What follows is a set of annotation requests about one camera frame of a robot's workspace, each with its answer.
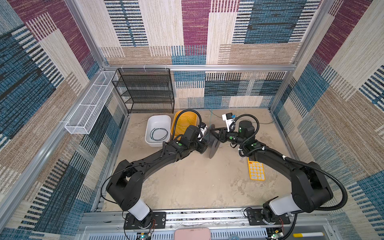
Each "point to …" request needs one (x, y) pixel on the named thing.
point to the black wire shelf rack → (146, 90)
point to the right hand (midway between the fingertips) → (211, 132)
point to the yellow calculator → (256, 171)
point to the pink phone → (192, 233)
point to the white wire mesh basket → (82, 121)
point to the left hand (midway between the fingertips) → (205, 139)
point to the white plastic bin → (158, 129)
